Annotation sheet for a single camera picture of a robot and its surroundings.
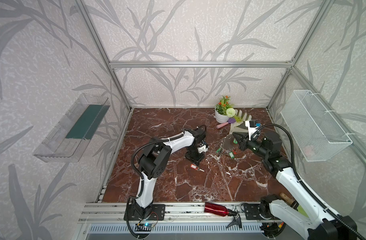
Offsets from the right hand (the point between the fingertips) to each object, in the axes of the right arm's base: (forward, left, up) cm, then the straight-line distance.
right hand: (234, 129), depth 76 cm
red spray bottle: (-33, +9, -22) cm, 40 cm away
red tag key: (-11, +20, -25) cm, 33 cm away
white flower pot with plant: (+25, 0, -12) cm, 28 cm away
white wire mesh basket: (-11, -32, +9) cm, 35 cm away
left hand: (-8, +17, -21) cm, 28 cm away
